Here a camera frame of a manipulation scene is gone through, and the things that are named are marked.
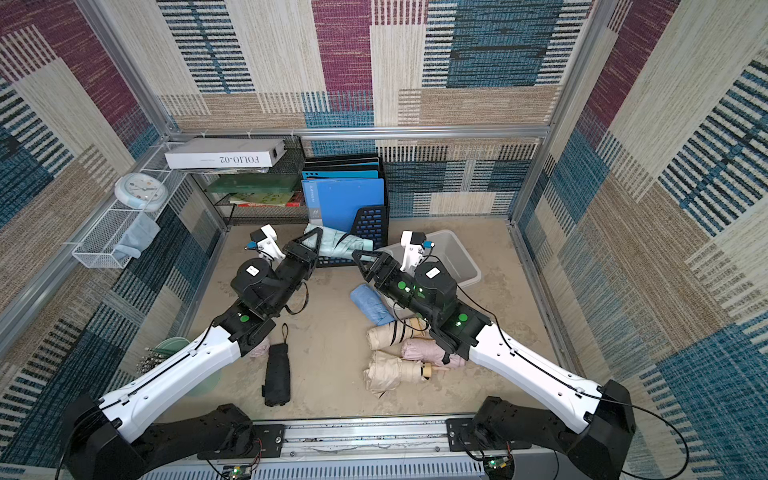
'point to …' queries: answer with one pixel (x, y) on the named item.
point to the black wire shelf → (290, 162)
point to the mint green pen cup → (172, 346)
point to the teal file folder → (340, 174)
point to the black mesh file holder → (370, 222)
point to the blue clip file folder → (333, 202)
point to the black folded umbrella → (276, 390)
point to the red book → (295, 200)
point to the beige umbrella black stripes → (397, 332)
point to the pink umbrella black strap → (430, 352)
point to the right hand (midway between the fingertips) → (357, 258)
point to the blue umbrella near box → (369, 301)
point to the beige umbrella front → (385, 372)
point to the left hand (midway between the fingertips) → (322, 229)
